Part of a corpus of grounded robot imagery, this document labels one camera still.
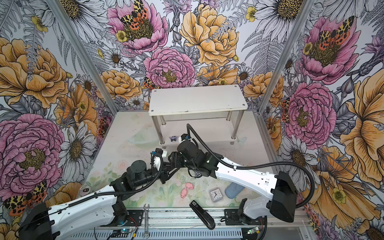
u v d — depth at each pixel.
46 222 0.42
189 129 0.53
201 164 0.54
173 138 0.94
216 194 0.79
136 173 0.57
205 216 0.70
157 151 0.65
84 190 0.70
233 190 0.80
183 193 0.81
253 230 0.72
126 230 0.71
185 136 0.67
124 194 0.58
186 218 0.76
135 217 0.74
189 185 0.83
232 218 0.73
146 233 0.70
